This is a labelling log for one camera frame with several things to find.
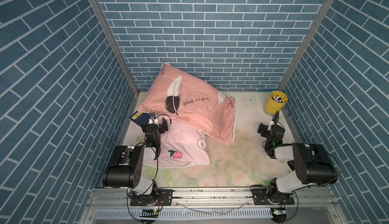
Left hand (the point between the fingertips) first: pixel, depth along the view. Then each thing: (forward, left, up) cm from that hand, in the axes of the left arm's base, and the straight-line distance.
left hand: (159, 118), depth 91 cm
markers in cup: (+16, -78, +2) cm, 80 cm away
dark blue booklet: (+8, +17, -11) cm, 21 cm away
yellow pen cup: (+12, -75, +3) cm, 76 cm away
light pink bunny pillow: (-16, -14, -2) cm, 22 cm away
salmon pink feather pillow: (+13, -10, +8) cm, 18 cm away
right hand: (-2, -70, -3) cm, 71 cm away
